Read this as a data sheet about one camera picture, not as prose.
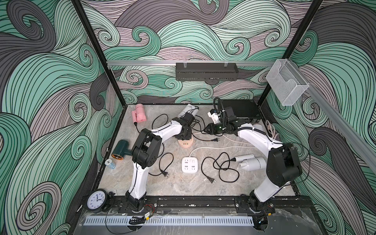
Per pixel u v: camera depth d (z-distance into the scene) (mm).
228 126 649
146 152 529
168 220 698
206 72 952
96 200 727
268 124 1035
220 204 747
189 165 838
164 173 836
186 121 774
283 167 450
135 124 1067
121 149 861
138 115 1076
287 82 783
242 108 1259
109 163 815
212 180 797
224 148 950
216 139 976
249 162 831
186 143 946
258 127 999
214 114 800
